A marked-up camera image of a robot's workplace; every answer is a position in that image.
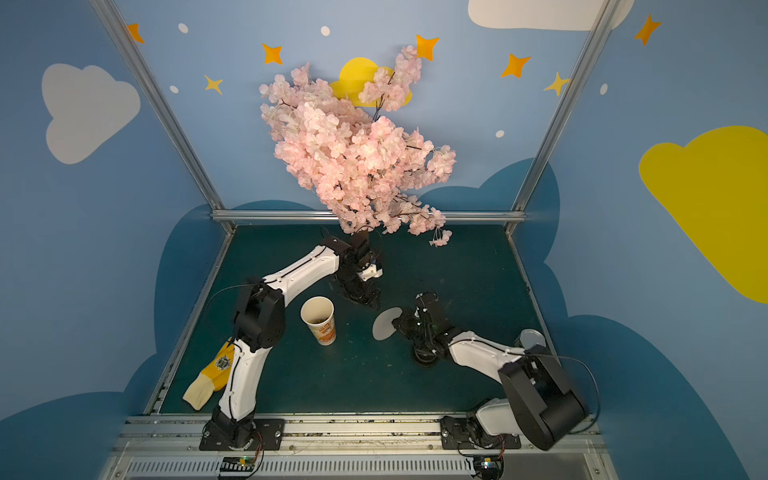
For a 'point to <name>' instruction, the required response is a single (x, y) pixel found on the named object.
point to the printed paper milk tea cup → (317, 312)
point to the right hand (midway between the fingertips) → (395, 317)
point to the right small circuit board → (488, 467)
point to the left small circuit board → (237, 464)
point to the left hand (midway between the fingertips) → (370, 300)
